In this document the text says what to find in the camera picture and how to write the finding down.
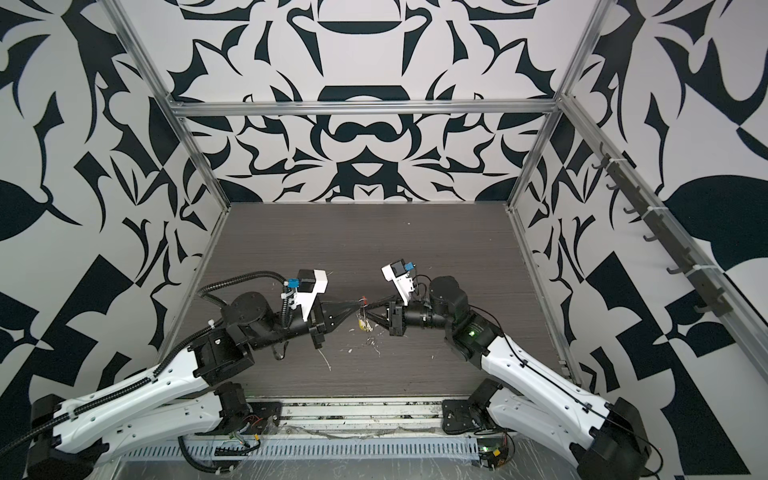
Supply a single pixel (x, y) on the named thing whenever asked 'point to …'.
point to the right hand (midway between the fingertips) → (365, 315)
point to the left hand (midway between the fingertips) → (360, 299)
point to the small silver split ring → (364, 299)
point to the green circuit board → (492, 452)
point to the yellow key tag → (362, 324)
